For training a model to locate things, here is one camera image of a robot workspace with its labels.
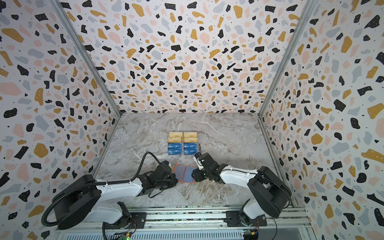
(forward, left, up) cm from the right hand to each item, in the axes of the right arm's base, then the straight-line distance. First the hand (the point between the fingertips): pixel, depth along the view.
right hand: (194, 171), depth 87 cm
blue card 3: (+14, +14, -2) cm, 20 cm away
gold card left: (+20, +14, +3) cm, 24 cm away
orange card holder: (0, +6, -3) cm, 7 cm away
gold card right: (+20, +3, +3) cm, 21 cm away
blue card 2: (+18, +4, +1) cm, 18 cm away
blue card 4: (+14, +4, -2) cm, 15 cm away
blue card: (+17, +14, +1) cm, 22 cm away
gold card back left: (+23, +13, +5) cm, 27 cm away
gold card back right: (+23, +4, +5) cm, 24 cm away
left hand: (-4, +7, -1) cm, 8 cm away
